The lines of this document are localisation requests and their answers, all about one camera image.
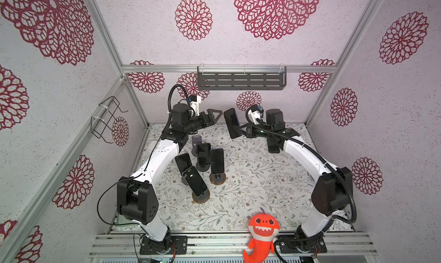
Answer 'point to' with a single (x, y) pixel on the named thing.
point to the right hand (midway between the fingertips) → (237, 127)
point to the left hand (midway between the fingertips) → (218, 114)
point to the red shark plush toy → (263, 228)
